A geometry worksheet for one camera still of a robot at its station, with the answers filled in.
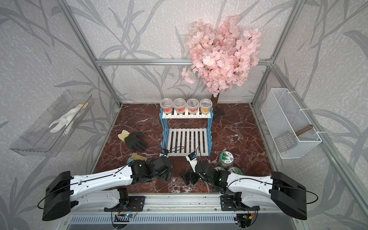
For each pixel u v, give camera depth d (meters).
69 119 0.64
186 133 1.00
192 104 0.74
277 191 0.42
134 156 0.91
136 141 0.96
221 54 0.64
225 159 0.81
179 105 0.74
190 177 0.68
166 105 0.74
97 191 0.47
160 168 0.59
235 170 0.77
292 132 0.61
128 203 0.65
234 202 0.66
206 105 0.75
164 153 0.72
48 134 0.66
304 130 0.64
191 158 0.69
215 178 0.61
